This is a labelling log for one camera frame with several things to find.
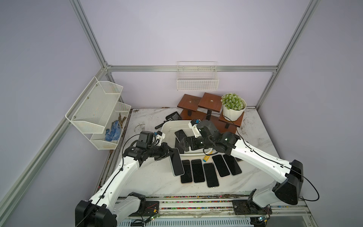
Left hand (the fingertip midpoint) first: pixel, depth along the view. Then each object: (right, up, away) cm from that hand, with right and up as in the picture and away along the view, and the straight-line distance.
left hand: (173, 154), depth 75 cm
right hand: (+8, +6, -1) cm, 10 cm away
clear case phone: (+8, -17, +9) cm, 20 cm away
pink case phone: (+14, -13, +11) cm, 22 cm away
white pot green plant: (+35, +27, +6) cm, 44 cm away
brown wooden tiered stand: (+22, +27, +17) cm, 39 cm away
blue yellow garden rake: (+21, -6, +16) cm, 27 cm away
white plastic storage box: (-6, +6, +27) cm, 29 cm away
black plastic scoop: (-3, +22, +39) cm, 45 cm away
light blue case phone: (+22, -16, +9) cm, 29 cm away
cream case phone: (+3, +8, +26) cm, 28 cm away
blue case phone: (+29, -11, +13) cm, 34 cm away
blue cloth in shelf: (-39, +10, +12) cm, 42 cm away
